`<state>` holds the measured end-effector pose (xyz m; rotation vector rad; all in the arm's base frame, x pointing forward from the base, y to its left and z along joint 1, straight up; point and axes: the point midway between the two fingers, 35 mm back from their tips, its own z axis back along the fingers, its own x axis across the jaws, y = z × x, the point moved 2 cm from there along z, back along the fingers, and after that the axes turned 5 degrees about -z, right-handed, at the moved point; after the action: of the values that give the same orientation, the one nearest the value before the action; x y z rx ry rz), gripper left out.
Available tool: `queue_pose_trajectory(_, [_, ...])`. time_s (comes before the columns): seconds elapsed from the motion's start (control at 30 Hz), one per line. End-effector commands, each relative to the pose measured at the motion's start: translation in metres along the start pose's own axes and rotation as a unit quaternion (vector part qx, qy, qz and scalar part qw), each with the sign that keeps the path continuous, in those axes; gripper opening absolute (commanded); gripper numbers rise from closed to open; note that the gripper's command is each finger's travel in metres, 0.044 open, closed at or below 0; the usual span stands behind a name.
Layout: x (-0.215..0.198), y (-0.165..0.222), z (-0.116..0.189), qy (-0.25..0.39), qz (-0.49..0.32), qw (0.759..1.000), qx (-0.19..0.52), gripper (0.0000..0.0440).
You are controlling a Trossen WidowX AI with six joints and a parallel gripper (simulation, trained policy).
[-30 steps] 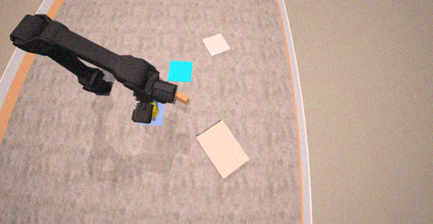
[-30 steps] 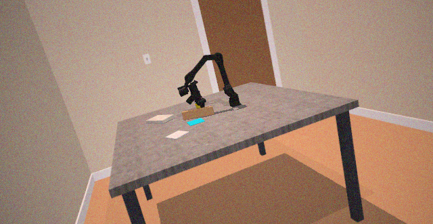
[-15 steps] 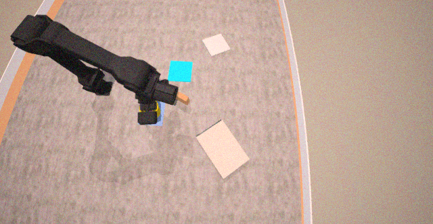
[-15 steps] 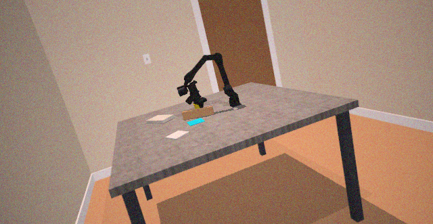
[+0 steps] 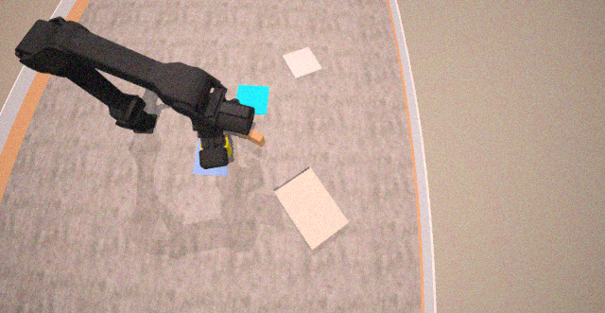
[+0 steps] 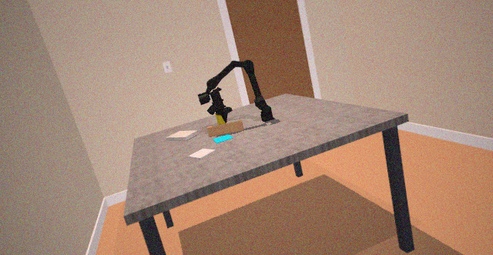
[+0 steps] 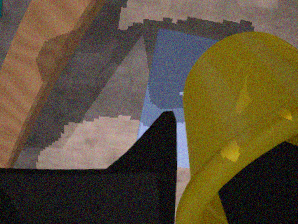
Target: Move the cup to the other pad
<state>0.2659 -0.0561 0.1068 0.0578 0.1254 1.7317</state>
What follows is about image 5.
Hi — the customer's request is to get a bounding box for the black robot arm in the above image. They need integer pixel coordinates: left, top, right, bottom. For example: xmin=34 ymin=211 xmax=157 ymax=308
xmin=15 ymin=16 xmax=255 ymax=135

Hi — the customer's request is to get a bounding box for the orange flat bar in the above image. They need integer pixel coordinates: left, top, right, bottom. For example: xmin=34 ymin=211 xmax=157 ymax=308
xmin=237 ymin=129 xmax=265 ymax=147

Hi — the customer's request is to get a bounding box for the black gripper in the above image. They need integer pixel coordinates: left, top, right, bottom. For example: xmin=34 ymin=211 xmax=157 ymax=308
xmin=192 ymin=123 xmax=229 ymax=169

